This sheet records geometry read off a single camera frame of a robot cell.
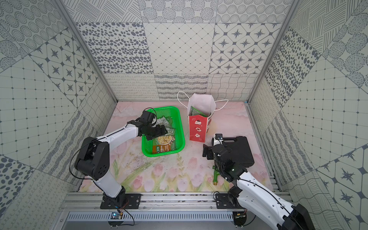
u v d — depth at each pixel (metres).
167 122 1.03
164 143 0.95
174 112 1.03
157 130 0.83
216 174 0.82
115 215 0.71
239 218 0.73
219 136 0.69
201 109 1.01
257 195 0.48
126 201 0.73
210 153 0.72
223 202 0.73
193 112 0.90
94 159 0.47
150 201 0.75
